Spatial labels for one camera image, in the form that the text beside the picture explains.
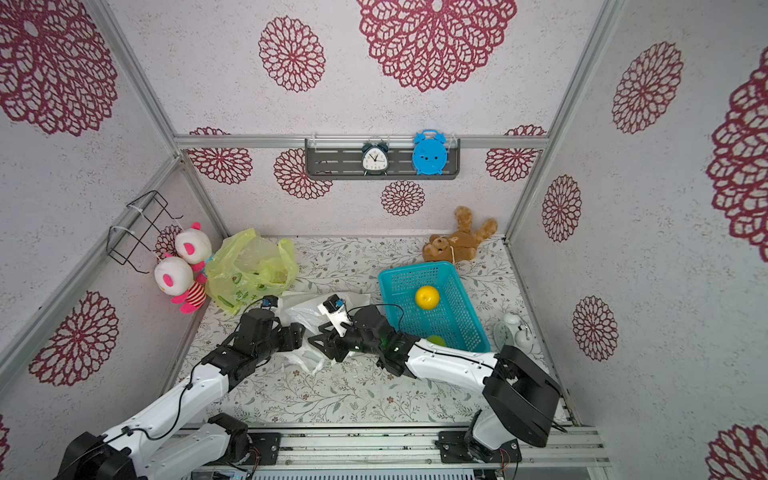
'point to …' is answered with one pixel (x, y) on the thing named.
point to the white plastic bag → (302, 307)
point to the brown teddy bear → (460, 245)
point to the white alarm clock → (510, 332)
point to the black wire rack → (147, 219)
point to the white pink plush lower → (173, 276)
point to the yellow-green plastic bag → (246, 268)
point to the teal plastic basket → (455, 318)
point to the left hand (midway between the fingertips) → (295, 330)
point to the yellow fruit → (427, 298)
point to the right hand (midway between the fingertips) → (312, 332)
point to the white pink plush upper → (193, 246)
